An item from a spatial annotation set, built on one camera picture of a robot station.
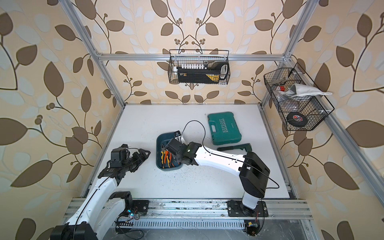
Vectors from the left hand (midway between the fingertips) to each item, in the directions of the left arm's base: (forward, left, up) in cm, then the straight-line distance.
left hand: (145, 154), depth 84 cm
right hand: (+2, -21, +3) cm, 22 cm away
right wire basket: (+14, -81, +27) cm, 86 cm away
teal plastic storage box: (+13, -6, -6) cm, 16 cm away
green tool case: (+21, -48, -3) cm, 52 cm away
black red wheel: (+8, -78, +23) cm, 82 cm away
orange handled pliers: (+4, -10, -6) cm, 12 cm away
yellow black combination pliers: (+3, -8, -7) cm, 11 cm away
